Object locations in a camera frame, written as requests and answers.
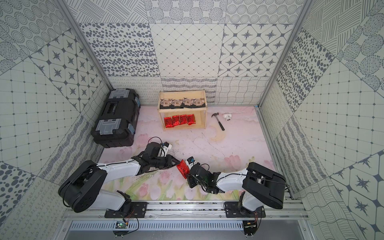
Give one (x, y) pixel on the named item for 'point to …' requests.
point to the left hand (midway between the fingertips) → (180, 160)
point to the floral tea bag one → (165, 102)
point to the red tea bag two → (176, 120)
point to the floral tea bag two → (176, 102)
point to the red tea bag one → (168, 122)
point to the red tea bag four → (191, 119)
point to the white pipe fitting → (228, 116)
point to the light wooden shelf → (200, 113)
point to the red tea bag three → (183, 119)
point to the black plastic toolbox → (116, 124)
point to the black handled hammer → (220, 123)
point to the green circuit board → (121, 224)
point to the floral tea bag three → (188, 102)
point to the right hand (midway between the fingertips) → (188, 176)
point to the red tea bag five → (184, 168)
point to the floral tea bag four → (199, 102)
